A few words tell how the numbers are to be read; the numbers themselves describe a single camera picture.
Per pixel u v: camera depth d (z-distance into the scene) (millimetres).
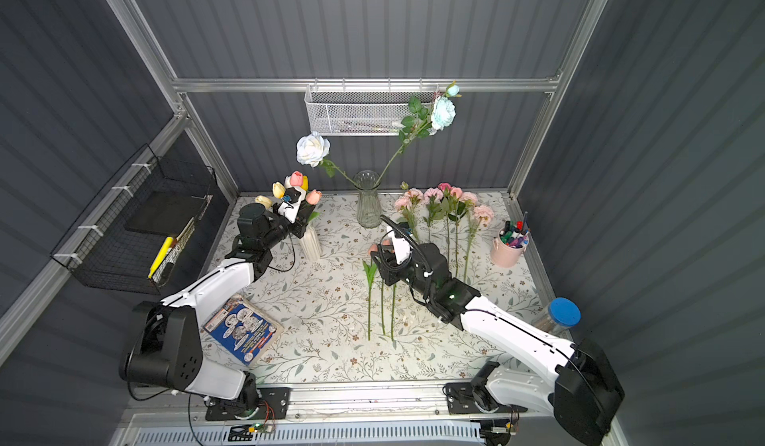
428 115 756
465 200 1121
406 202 1119
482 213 1090
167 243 734
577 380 393
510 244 912
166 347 874
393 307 908
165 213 753
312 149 709
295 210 729
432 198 1153
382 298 917
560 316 681
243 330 829
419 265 570
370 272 963
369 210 1119
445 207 1119
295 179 763
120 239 707
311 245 937
